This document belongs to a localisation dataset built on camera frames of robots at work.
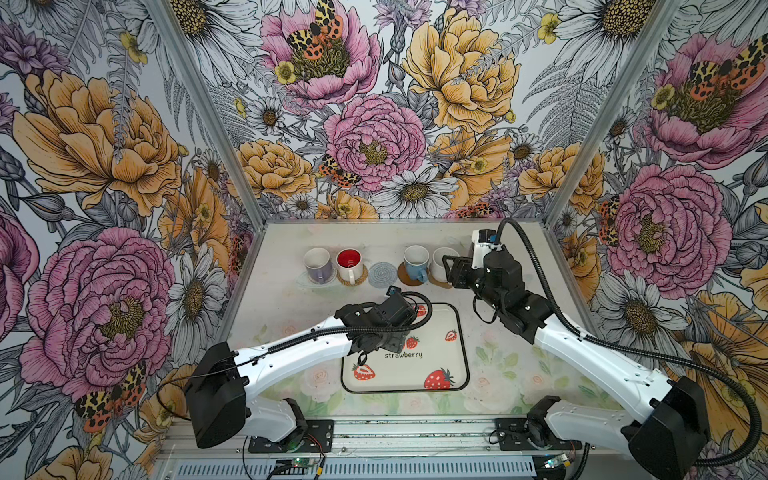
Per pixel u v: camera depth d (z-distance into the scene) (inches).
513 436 29.1
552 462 28.2
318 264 41.0
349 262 40.5
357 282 40.4
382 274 41.5
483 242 26.2
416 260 39.5
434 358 33.9
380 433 30.0
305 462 27.7
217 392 15.8
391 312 23.5
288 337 19.1
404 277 40.5
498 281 22.6
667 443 15.0
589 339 19.0
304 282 40.5
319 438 28.9
